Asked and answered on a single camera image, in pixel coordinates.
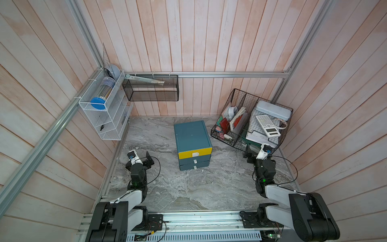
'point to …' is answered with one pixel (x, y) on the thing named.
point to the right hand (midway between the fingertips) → (254, 145)
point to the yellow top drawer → (194, 153)
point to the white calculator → (268, 126)
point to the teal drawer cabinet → (194, 144)
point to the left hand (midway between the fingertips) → (141, 155)
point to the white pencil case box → (273, 109)
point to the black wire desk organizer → (249, 122)
